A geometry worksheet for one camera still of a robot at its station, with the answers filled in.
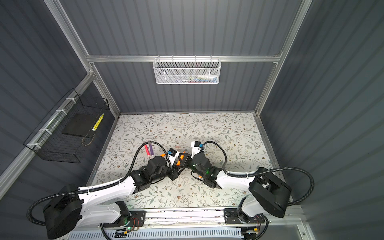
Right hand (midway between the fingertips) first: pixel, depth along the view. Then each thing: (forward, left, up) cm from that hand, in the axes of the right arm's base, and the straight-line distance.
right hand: (178, 156), depth 79 cm
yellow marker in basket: (+13, +42, +13) cm, 46 cm away
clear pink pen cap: (+16, +4, -16) cm, 23 cm away
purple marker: (+13, +21, -15) cm, 29 cm away
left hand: (-3, -2, -4) cm, 6 cm away
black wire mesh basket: (-2, +54, +19) cm, 58 cm away
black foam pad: (+11, +49, +15) cm, 52 cm away
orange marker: (+2, +9, -2) cm, 9 cm away
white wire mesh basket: (+77, -2, +5) cm, 77 cm away
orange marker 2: (-3, 0, 0) cm, 3 cm away
